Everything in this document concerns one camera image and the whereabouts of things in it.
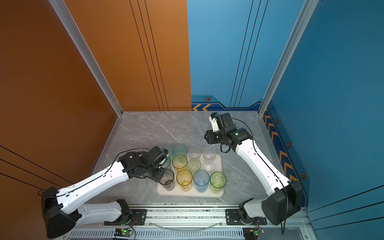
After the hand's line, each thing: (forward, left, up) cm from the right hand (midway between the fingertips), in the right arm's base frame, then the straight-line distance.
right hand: (207, 135), depth 78 cm
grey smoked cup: (-16, +23, -19) cm, 34 cm away
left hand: (-16, +23, -10) cm, 30 cm away
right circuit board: (-40, -20, -24) cm, 51 cm away
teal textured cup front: (-1, +16, -12) cm, 20 cm away
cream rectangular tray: (-18, +8, -9) cm, 21 cm away
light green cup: (-8, +8, -19) cm, 22 cm away
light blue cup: (-18, +4, -12) cm, 22 cm away
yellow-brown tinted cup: (-18, +12, -12) cm, 25 cm away
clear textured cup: (+1, +8, -20) cm, 21 cm away
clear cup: (-8, -1, -20) cm, 21 cm away
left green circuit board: (-40, +41, -24) cm, 62 cm away
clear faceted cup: (0, -2, -18) cm, 18 cm away
